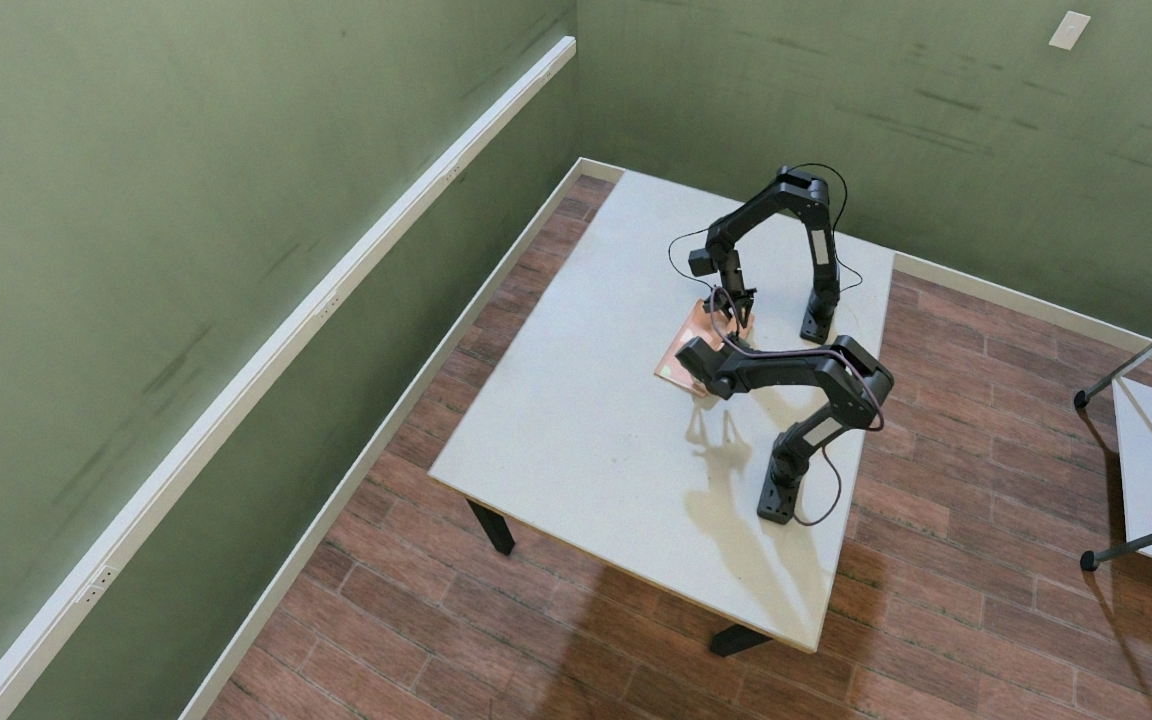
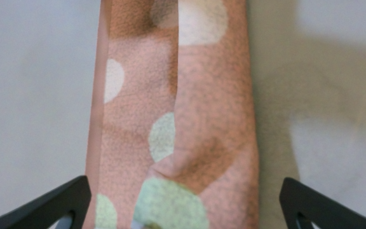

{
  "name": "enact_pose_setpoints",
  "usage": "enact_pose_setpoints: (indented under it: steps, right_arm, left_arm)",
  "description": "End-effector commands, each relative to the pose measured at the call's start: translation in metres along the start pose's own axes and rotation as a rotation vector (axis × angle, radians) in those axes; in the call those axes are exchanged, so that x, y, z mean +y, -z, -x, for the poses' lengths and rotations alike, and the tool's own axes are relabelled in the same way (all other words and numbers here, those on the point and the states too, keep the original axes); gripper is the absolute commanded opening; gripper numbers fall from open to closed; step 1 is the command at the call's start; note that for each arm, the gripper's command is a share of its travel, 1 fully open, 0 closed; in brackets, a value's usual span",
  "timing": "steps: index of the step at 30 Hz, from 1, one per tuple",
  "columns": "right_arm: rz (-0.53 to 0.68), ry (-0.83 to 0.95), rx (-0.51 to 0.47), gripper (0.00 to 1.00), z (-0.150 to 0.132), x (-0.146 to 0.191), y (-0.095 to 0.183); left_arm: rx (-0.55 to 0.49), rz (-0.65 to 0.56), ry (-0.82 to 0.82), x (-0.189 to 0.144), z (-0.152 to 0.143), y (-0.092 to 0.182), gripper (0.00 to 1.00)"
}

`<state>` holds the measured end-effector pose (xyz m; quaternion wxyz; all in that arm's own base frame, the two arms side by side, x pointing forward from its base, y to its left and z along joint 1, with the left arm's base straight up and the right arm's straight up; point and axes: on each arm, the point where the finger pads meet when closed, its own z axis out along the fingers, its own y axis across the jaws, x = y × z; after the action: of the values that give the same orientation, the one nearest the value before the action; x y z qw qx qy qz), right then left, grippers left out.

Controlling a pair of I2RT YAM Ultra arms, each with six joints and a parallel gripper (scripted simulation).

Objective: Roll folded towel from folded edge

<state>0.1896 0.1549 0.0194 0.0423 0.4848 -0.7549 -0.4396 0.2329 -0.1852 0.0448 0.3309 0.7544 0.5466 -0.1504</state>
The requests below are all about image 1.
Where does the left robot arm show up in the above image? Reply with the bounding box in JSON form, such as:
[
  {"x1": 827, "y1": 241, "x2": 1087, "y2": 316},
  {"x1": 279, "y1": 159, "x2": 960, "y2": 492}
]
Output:
[{"x1": 674, "y1": 334, "x2": 894, "y2": 521}]

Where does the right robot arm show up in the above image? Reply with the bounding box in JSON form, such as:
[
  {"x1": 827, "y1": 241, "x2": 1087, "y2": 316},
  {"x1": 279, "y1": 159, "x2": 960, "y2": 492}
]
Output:
[{"x1": 688, "y1": 166, "x2": 841, "y2": 343}]

